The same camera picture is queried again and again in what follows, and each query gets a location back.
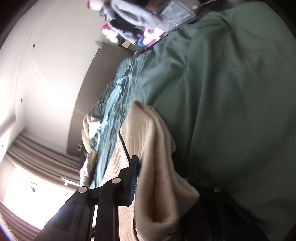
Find cream chevron knit pants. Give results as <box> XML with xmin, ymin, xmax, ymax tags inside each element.
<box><xmin>103</xmin><ymin>101</ymin><xmax>199</xmax><ymax>240</ymax></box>

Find grey curtain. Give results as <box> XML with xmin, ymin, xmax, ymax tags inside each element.
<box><xmin>1</xmin><ymin>135</ymin><xmax>80</xmax><ymax>240</ymax></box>

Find beige cloth pile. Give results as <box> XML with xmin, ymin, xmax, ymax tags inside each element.
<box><xmin>79</xmin><ymin>114</ymin><xmax>103</xmax><ymax>187</ymax></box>

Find brown headboard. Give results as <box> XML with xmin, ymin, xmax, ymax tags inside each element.
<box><xmin>66</xmin><ymin>43</ymin><xmax>133</xmax><ymax>156</ymax></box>

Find green bed cover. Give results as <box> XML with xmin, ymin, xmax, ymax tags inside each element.
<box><xmin>90</xmin><ymin>1</ymin><xmax>295</xmax><ymax>240</ymax></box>

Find clothes pile beside bed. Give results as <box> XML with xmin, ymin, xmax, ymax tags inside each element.
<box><xmin>86</xmin><ymin>1</ymin><xmax>202</xmax><ymax>47</ymax></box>

